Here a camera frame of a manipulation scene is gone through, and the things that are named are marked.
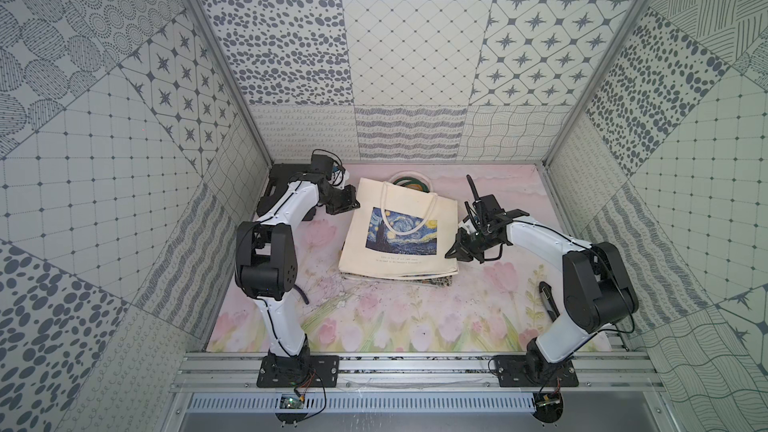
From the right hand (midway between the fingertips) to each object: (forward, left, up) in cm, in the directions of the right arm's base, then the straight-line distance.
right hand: (448, 258), depth 87 cm
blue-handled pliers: (-9, +43, -6) cm, 45 cm away
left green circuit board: (-35, +41, -9) cm, 54 cm away
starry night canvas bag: (+11, +15, -2) cm, 19 cm away
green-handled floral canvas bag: (+34, +7, -4) cm, 35 cm away
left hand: (+15, +24, +6) cm, 29 cm away
